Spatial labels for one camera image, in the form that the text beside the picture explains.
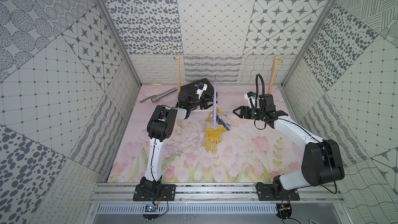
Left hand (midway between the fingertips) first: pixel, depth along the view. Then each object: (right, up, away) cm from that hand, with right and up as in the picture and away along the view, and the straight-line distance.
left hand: (221, 104), depth 87 cm
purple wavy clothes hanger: (-5, +1, -14) cm, 15 cm away
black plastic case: (-17, +9, -1) cm, 19 cm away
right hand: (+9, -5, 0) cm, 11 cm away
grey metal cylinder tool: (-46, +3, +21) cm, 50 cm away
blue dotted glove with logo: (+2, -11, +6) cm, 13 cm away
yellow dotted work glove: (-5, -20, +4) cm, 21 cm away
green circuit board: (-35, -49, -16) cm, 62 cm away
